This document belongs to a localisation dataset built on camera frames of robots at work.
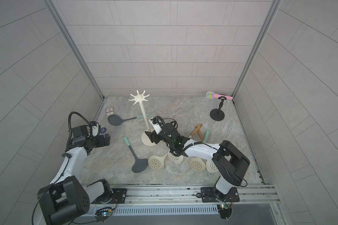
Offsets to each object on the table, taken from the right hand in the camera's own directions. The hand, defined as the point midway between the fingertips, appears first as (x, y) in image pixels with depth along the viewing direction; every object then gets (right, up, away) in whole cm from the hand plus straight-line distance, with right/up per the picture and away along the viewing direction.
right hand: (150, 129), depth 80 cm
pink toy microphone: (+37, +20, +9) cm, 44 cm away
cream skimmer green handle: (+36, -5, +13) cm, 39 cm away
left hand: (-30, -5, +6) cm, 30 cm away
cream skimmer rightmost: (+35, -22, +1) cm, 42 cm away
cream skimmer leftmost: (+4, -20, +1) cm, 20 cm away
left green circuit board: (-19, -38, -15) cm, 45 cm away
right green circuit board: (+39, -38, -12) cm, 56 cm away
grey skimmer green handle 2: (-18, -9, +11) cm, 23 cm away
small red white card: (-35, +10, +25) cm, 44 cm away
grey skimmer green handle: (-3, +8, -6) cm, 10 cm away
